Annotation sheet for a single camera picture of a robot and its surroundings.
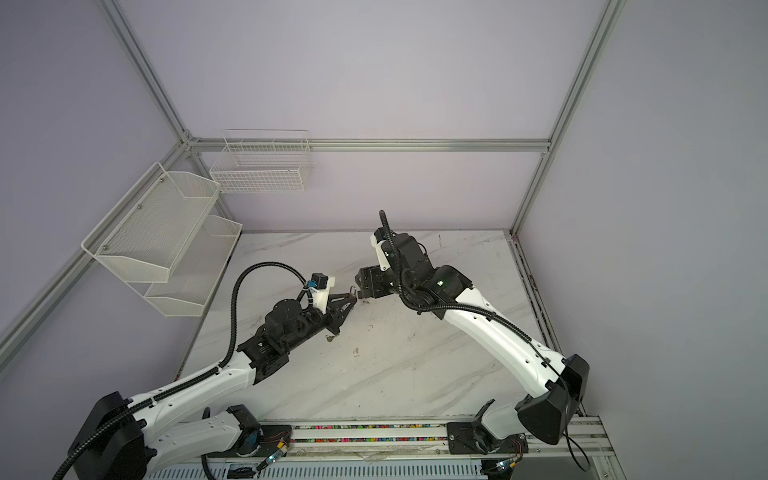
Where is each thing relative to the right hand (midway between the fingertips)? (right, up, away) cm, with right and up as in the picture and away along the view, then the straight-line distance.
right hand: (365, 273), depth 70 cm
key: (-13, -21, +21) cm, 32 cm away
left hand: (-4, -7, +6) cm, 10 cm away
